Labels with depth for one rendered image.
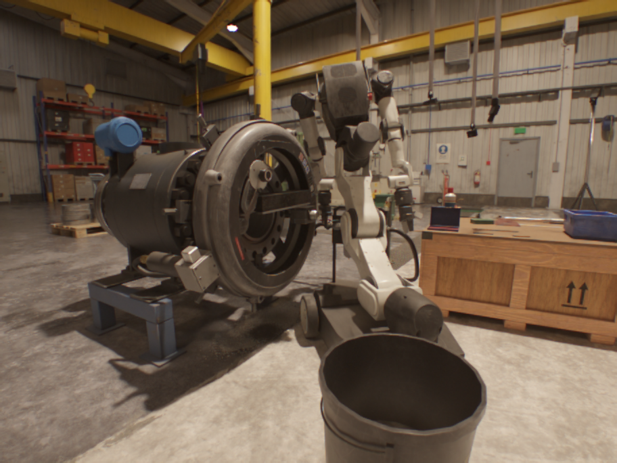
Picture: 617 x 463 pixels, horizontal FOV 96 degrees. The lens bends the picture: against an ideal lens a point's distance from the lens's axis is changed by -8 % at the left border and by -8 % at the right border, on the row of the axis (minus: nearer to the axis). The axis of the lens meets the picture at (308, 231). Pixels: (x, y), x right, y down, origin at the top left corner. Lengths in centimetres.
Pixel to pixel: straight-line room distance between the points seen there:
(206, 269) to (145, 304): 43
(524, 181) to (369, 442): 1123
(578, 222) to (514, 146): 984
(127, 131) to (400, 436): 158
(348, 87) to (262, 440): 146
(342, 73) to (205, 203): 96
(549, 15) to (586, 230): 1046
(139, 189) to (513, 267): 182
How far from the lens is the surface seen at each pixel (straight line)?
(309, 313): 139
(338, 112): 155
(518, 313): 183
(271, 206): 121
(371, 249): 135
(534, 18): 1202
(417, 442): 55
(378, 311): 114
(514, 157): 1163
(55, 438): 125
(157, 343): 142
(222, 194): 104
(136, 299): 146
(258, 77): 525
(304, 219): 135
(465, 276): 178
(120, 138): 167
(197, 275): 103
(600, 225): 191
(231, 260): 109
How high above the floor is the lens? 73
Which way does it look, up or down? 9 degrees down
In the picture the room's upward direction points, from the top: straight up
